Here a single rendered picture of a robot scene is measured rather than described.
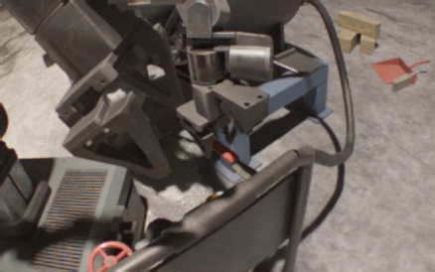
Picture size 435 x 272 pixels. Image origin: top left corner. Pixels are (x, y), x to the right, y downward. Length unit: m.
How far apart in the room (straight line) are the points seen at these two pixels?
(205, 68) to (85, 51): 0.28
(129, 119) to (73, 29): 0.08
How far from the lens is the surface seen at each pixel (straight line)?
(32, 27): 0.26
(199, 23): 0.47
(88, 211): 0.88
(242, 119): 0.46
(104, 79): 0.22
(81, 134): 0.23
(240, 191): 0.40
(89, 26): 0.23
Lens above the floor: 0.87
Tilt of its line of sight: 39 degrees down
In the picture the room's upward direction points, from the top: 7 degrees counter-clockwise
